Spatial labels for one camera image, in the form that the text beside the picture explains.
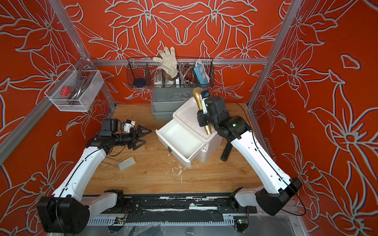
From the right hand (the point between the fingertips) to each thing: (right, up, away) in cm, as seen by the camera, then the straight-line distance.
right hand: (197, 111), depth 68 cm
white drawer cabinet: (-7, -14, +13) cm, 20 cm away
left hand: (-25, -12, +6) cm, 29 cm away
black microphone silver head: (+19, -25, +21) cm, 38 cm away
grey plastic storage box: (-19, +8, +29) cm, 36 cm away
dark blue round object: (-38, +22, +32) cm, 55 cm away
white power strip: (-24, +22, +26) cm, 42 cm away
